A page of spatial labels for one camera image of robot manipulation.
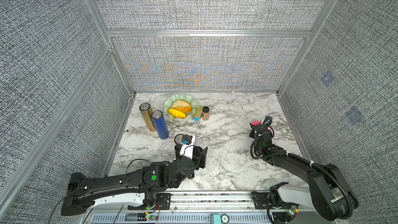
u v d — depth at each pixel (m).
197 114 1.01
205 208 0.73
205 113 0.98
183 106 1.03
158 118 0.80
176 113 1.00
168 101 1.07
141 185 0.46
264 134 0.65
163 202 0.73
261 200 0.73
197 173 0.82
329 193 0.42
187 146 0.54
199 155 0.59
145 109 0.83
